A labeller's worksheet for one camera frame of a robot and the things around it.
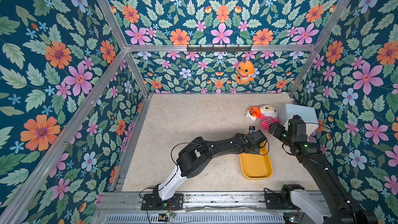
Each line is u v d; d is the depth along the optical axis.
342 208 0.40
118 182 0.82
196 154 0.56
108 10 0.77
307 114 0.88
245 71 0.97
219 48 0.93
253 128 0.82
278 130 0.72
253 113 1.01
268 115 0.99
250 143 0.68
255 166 0.86
